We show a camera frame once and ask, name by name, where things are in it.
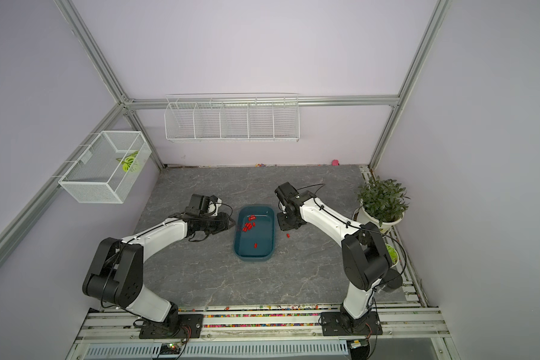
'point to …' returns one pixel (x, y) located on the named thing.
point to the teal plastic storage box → (254, 233)
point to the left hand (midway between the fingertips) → (232, 225)
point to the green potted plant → (383, 200)
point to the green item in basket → (127, 160)
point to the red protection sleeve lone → (256, 245)
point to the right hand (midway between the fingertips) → (287, 222)
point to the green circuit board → (170, 349)
